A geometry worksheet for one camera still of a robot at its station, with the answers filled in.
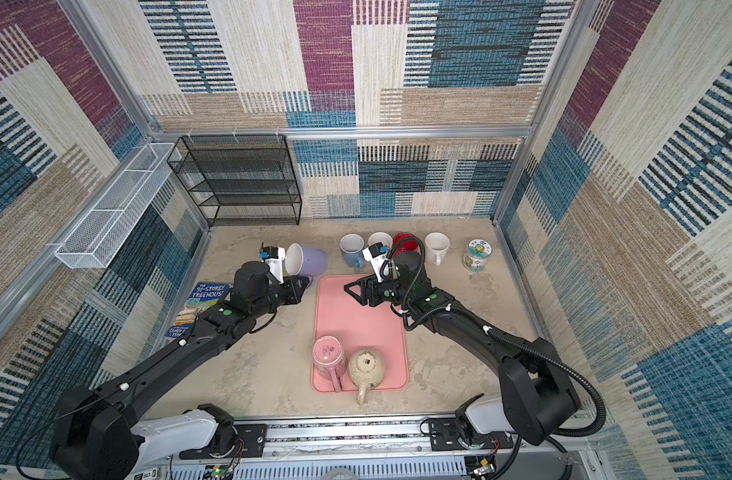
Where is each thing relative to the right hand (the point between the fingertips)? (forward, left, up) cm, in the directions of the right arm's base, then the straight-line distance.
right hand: (353, 289), depth 79 cm
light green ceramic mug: (+26, -9, -9) cm, 28 cm away
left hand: (+4, +12, +2) cm, 12 cm away
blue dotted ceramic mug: (+27, +2, -15) cm, 31 cm away
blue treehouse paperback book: (+9, +49, -16) cm, 52 cm away
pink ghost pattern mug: (-16, +6, -7) cm, 18 cm away
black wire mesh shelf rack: (+48, +41, 0) cm, 63 cm away
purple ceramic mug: (+4, +11, +7) cm, 14 cm away
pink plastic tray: (+2, +4, -18) cm, 18 cm away
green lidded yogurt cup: (+21, -41, -11) cm, 47 cm away
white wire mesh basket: (+5, +59, +16) cm, 61 cm away
